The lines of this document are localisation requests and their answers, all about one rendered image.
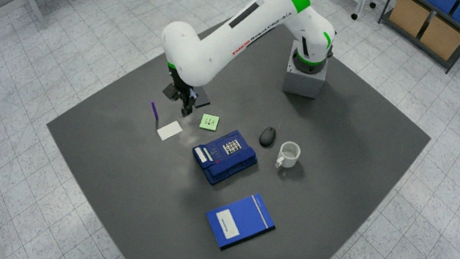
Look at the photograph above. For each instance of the pale green sticky note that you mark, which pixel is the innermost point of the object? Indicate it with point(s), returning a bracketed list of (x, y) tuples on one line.
[(209, 122)]

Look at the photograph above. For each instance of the blue notebook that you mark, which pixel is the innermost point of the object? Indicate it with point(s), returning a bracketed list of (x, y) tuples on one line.
[(240, 221)]

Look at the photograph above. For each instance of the white rectangular sheet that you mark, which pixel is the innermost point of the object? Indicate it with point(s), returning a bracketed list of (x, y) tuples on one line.
[(169, 130)]

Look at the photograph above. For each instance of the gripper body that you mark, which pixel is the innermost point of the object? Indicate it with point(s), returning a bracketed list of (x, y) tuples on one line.
[(182, 84)]

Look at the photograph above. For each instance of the grey computer mouse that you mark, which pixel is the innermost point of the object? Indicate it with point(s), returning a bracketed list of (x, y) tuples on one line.
[(267, 136)]

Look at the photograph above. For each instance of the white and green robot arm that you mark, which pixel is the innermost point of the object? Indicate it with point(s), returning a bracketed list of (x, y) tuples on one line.
[(197, 62)]

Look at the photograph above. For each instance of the blue desk phone body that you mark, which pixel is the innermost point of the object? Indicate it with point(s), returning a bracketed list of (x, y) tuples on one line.
[(219, 150)]

